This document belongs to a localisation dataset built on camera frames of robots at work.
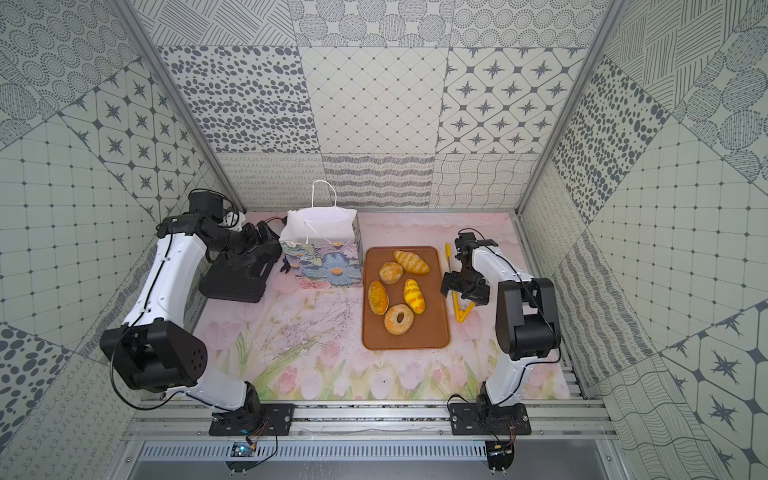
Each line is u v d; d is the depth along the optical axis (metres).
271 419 0.73
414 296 0.93
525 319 0.49
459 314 0.90
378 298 0.90
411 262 1.01
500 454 0.72
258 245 0.72
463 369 0.83
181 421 0.75
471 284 0.80
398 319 0.89
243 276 0.93
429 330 0.89
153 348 0.42
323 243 0.78
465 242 0.81
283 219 1.17
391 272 0.98
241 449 0.72
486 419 0.67
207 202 0.63
